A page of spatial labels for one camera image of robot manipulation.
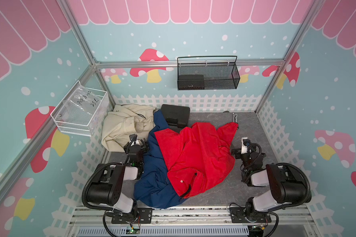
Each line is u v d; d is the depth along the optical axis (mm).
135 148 765
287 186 458
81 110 725
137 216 733
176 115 1163
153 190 775
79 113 732
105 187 453
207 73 940
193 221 740
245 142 760
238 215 740
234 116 1163
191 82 855
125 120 995
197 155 837
